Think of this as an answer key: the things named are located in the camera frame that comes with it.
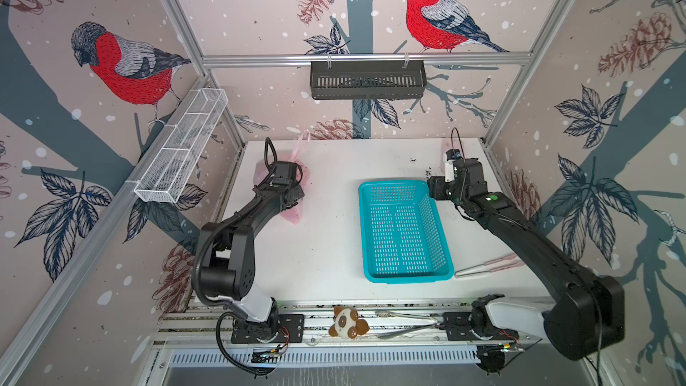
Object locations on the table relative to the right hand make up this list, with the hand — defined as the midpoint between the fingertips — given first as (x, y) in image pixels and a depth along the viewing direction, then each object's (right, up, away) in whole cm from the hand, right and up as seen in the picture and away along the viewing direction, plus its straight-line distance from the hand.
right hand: (436, 182), depth 83 cm
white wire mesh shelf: (-78, +1, -13) cm, 79 cm away
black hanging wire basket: (-20, +39, +21) cm, 49 cm away
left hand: (-48, -4, +10) cm, 49 cm away
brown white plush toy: (-28, -38, -11) cm, 49 cm away
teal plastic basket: (-8, -21, +9) cm, 25 cm away
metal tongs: (-10, -39, -6) cm, 41 cm away
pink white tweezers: (+18, -28, +2) cm, 33 cm away
